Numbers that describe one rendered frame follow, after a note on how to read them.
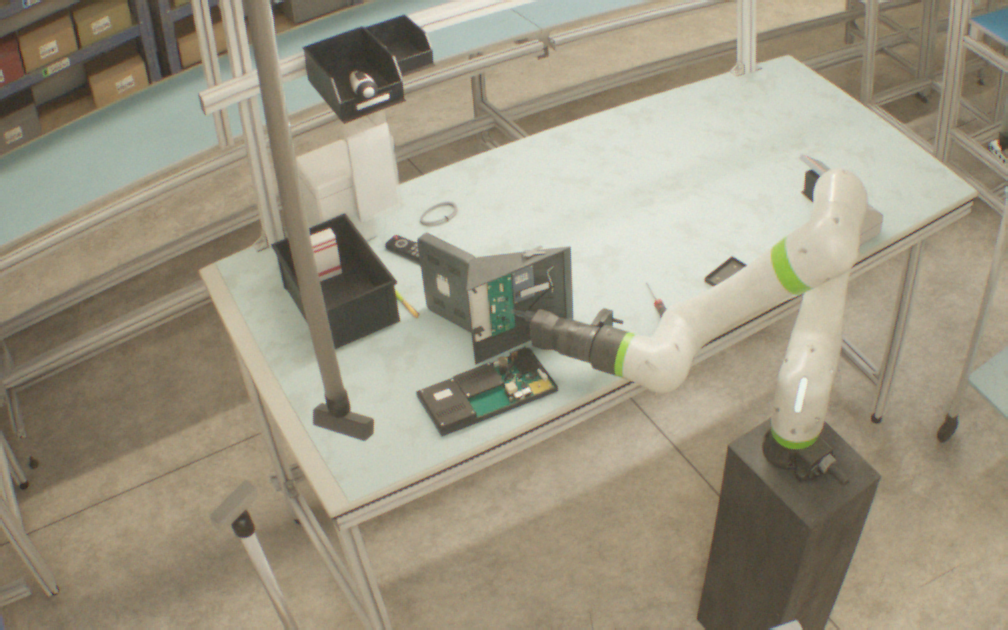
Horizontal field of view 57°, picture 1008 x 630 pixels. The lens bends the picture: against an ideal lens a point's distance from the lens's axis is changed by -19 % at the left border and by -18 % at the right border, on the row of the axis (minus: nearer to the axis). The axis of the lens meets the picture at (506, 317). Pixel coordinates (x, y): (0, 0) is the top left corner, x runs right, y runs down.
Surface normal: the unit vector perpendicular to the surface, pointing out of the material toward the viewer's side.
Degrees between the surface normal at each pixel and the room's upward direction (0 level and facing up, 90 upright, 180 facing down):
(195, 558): 0
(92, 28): 90
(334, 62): 93
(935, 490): 0
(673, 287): 0
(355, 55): 93
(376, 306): 90
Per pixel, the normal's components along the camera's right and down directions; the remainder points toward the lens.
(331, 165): -0.07, -0.73
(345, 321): 0.49, 0.56
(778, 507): -0.85, 0.40
